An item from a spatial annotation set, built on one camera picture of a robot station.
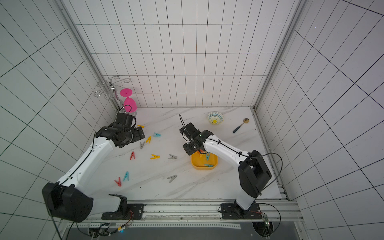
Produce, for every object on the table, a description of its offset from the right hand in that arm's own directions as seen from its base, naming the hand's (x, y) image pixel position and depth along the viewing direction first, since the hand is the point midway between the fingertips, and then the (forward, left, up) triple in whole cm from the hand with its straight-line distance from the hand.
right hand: (184, 148), depth 85 cm
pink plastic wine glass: (+28, +38, +18) cm, 51 cm away
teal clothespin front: (-6, -15, -9) cm, 18 cm away
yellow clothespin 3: (+1, -10, -9) cm, 13 cm away
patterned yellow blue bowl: (+32, -20, -8) cm, 38 cm away
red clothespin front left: (-19, +36, -9) cm, 42 cm away
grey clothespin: (+6, +30, -9) cm, 32 cm away
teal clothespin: (-14, +33, -10) cm, 37 cm away
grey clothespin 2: (-1, +8, -10) cm, 12 cm away
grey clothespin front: (-14, +6, -9) cm, 18 cm away
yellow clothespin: (+10, +26, -9) cm, 29 cm away
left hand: (0, +27, +8) cm, 28 cm away
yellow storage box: (-3, -13, -10) cm, 16 cm away
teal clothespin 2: (0, -14, -9) cm, 16 cm away
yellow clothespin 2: (-2, +19, -9) cm, 21 cm away
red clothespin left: (-1, +34, -9) cm, 35 cm away
